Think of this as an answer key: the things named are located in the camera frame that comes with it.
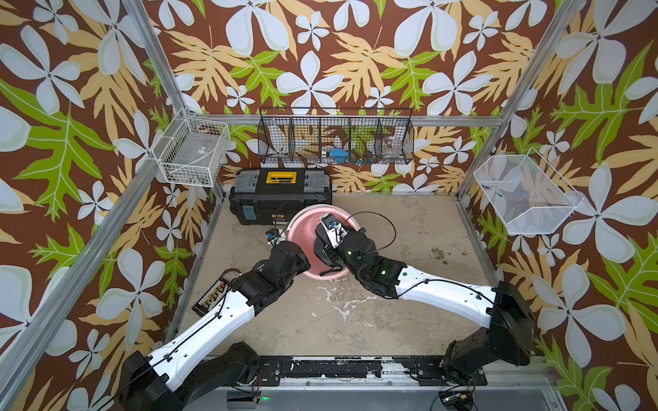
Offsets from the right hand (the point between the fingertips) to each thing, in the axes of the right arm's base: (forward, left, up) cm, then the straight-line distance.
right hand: (326, 225), depth 75 cm
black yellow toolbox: (+22, +19, -10) cm, 31 cm away
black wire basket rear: (+40, -2, +5) cm, 40 cm away
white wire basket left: (+26, +46, +8) cm, 54 cm away
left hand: (-4, +6, -7) cm, 10 cm away
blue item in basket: (+32, -5, +2) cm, 33 cm away
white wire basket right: (+13, -66, +1) cm, 67 cm away
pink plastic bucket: (+5, +9, -9) cm, 14 cm away
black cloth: (-10, -3, -9) cm, 13 cm away
